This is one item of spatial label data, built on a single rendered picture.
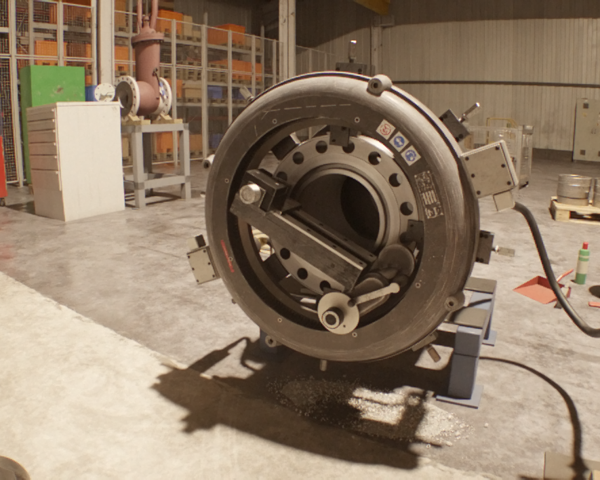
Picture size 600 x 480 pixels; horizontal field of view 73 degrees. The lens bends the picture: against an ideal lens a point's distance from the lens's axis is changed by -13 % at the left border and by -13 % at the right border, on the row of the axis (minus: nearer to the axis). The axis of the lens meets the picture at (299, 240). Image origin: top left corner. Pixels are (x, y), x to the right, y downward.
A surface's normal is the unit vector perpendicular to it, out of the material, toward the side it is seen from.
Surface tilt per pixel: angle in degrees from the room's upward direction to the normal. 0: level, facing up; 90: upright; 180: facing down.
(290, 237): 90
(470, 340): 90
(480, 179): 90
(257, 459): 0
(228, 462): 0
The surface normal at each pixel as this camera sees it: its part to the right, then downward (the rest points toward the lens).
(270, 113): -0.47, 0.21
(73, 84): 0.83, 0.14
